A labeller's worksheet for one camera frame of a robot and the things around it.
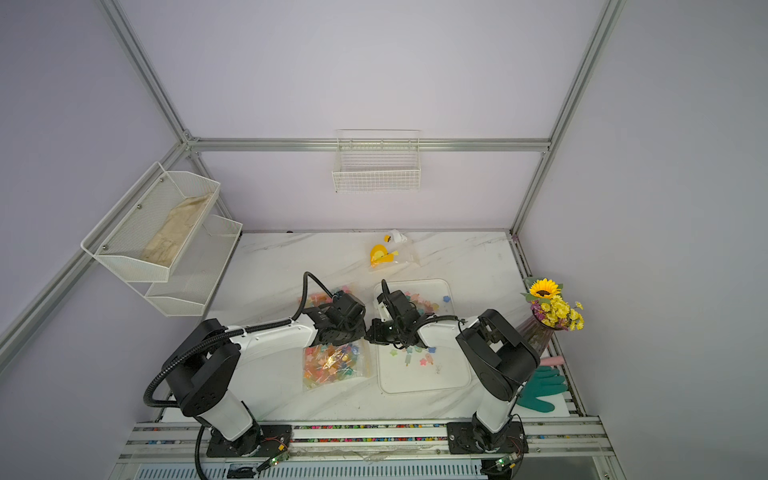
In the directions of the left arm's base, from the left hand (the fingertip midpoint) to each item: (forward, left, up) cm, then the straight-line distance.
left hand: (361, 332), depth 89 cm
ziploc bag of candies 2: (-10, +8, -1) cm, 13 cm away
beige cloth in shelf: (+12, +50, +27) cm, 58 cm away
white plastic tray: (-9, -24, -3) cm, 26 cm away
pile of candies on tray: (-6, -19, -3) cm, 20 cm away
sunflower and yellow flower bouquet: (-4, -48, +21) cm, 52 cm away
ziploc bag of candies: (+12, +17, -1) cm, 21 cm away
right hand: (-2, -2, -1) cm, 3 cm away
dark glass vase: (-6, -47, +12) cm, 49 cm away
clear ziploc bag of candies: (+34, -11, 0) cm, 36 cm away
